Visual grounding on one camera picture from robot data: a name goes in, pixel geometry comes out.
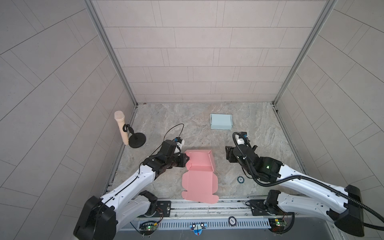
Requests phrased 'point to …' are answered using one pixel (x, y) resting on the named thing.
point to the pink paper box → (200, 182)
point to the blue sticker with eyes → (198, 228)
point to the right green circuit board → (277, 224)
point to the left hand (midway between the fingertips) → (192, 157)
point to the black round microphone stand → (136, 140)
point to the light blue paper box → (221, 121)
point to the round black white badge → (232, 221)
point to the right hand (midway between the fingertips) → (227, 150)
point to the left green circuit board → (152, 227)
